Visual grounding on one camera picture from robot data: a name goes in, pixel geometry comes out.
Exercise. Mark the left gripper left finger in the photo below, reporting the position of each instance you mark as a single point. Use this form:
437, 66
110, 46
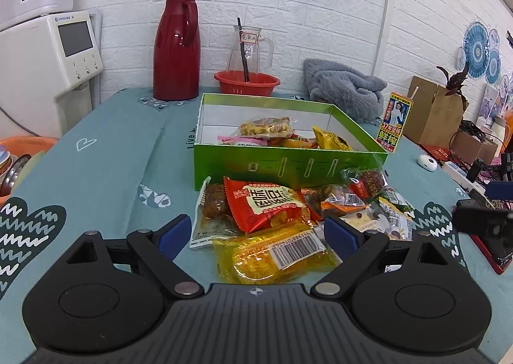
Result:
105, 294

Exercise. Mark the orange plastic basin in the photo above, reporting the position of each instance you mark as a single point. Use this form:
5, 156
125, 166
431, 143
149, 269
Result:
19, 155

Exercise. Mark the brown cardboard box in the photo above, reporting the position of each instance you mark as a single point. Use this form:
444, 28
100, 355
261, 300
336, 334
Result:
434, 117

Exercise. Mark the Danco Galette cookie packet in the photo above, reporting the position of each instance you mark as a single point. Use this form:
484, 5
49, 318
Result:
266, 128

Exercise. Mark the brown meat snack packet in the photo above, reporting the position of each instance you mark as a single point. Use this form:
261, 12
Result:
213, 219

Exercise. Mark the red bean snack packet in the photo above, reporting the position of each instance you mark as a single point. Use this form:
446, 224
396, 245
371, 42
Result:
259, 205

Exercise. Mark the white machine with screen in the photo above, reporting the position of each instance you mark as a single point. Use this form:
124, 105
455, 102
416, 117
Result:
46, 66

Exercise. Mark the clear biscuit packet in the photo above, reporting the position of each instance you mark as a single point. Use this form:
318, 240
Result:
384, 219

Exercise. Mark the green snack packet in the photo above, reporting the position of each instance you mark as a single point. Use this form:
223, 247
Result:
398, 201

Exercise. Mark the red plastic basket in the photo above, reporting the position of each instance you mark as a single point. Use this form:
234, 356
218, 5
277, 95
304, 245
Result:
259, 84

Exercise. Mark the pink snack packet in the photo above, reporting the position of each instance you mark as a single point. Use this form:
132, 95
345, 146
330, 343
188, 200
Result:
242, 141

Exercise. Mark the glass pitcher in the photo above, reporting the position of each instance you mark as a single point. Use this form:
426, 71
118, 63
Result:
259, 51

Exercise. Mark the black stirring stick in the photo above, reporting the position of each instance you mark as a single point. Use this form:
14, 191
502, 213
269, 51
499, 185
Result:
242, 51

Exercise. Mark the dark purple plant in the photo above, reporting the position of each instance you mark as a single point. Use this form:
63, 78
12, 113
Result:
454, 84

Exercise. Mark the white power strip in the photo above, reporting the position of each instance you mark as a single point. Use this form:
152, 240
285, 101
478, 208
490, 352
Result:
459, 176

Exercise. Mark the yellow snack packet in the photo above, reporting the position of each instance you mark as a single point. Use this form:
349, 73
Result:
329, 140

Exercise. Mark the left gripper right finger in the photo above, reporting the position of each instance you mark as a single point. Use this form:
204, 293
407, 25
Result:
412, 296

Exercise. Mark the orange snack packet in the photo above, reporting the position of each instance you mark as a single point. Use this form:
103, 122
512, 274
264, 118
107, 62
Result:
299, 142

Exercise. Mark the blue round wall decoration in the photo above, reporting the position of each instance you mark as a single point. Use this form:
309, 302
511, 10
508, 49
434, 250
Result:
481, 54

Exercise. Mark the teal tablecloth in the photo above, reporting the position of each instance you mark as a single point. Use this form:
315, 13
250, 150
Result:
128, 166

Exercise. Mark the yellow drink carton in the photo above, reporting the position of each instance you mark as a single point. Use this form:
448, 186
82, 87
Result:
394, 119

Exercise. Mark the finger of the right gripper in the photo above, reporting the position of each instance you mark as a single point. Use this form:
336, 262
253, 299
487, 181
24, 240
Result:
495, 224

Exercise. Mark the grey fluffy blanket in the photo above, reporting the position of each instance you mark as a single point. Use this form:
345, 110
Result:
358, 95

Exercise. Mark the red date snack packet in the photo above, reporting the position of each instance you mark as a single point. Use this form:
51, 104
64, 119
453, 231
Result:
366, 184

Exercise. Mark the red thermos jug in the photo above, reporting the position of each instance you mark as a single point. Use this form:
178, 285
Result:
177, 52

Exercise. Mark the green cardboard box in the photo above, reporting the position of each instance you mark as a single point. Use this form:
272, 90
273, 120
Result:
222, 114

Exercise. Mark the white round device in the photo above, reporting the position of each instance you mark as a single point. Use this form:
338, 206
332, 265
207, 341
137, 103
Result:
427, 162

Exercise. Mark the yellow corn packet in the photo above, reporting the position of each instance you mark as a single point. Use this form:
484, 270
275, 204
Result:
273, 255

